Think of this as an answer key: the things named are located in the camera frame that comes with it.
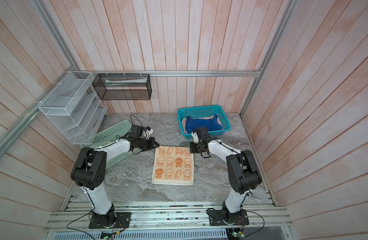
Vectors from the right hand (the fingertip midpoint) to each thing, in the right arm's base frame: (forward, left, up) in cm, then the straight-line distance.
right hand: (191, 147), depth 95 cm
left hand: (-1, +21, +2) cm, 21 cm away
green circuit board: (-45, -21, -6) cm, 50 cm away
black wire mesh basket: (+38, +50, +20) cm, 66 cm away
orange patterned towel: (-10, +12, -4) cm, 16 cm away
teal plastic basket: (+32, -9, +1) cm, 34 cm away
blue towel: (+21, -16, 0) cm, 26 cm away
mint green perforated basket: (+14, +54, -2) cm, 56 cm away
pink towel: (+23, +5, +1) cm, 24 cm away
